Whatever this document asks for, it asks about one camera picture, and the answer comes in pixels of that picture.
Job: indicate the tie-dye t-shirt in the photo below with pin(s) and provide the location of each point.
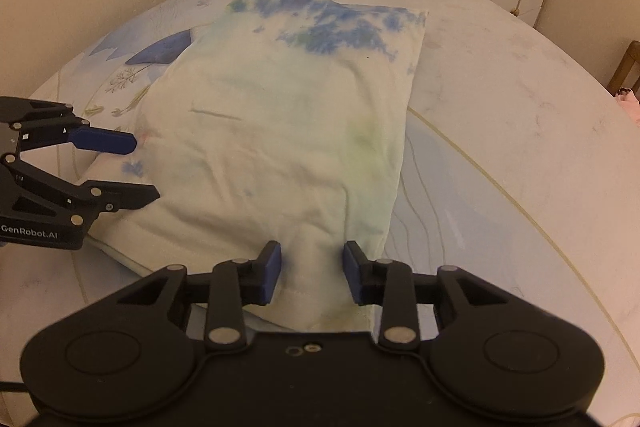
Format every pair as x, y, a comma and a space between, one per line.
275, 132

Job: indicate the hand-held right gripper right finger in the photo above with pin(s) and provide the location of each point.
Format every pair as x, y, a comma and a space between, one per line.
352, 277

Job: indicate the wooden chair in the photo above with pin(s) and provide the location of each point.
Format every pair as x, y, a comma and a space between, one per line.
622, 67

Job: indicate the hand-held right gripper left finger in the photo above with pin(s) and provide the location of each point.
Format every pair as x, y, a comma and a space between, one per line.
270, 277

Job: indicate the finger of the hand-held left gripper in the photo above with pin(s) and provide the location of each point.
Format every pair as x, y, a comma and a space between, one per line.
105, 142
125, 197

